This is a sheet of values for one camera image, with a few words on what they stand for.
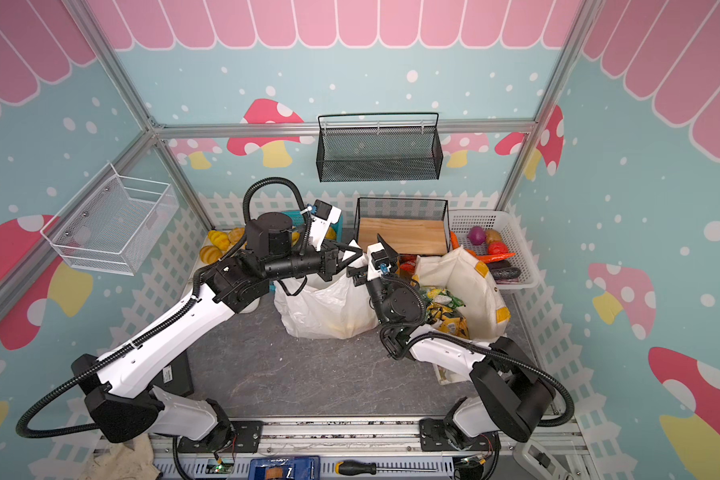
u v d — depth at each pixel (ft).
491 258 3.37
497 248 3.47
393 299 1.87
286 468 2.16
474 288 2.83
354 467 2.26
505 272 3.11
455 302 2.87
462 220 4.09
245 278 1.54
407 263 2.86
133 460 2.34
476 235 3.68
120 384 1.29
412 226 3.26
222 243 3.69
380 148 3.11
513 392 1.40
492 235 3.68
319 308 2.56
